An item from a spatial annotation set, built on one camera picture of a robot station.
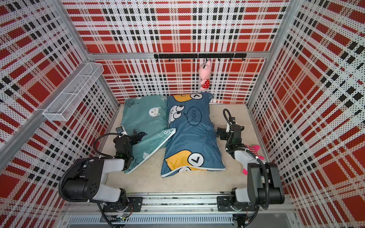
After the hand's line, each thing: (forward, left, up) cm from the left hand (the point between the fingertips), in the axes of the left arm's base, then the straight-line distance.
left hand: (130, 131), depth 92 cm
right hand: (+2, -63, +1) cm, 63 cm away
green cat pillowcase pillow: (+17, -8, -3) cm, 19 cm away
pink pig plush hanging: (+31, -49, +25) cm, 63 cm away
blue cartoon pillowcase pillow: (-11, -42, +1) cm, 43 cm away
